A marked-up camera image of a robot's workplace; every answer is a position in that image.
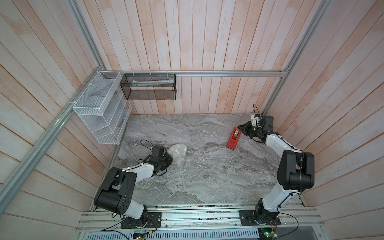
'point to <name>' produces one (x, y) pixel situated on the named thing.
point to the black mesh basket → (149, 86)
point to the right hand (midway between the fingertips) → (237, 125)
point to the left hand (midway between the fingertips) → (173, 159)
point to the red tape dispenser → (234, 138)
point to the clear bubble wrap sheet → (178, 152)
